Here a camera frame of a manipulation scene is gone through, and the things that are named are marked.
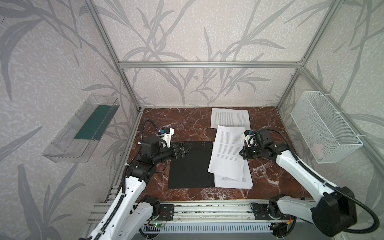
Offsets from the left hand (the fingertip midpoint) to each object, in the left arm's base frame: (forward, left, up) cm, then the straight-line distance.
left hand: (188, 142), depth 71 cm
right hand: (+3, -28, -12) cm, 31 cm away
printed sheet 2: (-11, -20, -25) cm, 34 cm away
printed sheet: (0, -21, -20) cm, 29 cm away
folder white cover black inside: (-5, -1, -24) cm, 24 cm away
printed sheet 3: (+38, -29, -26) cm, 54 cm away
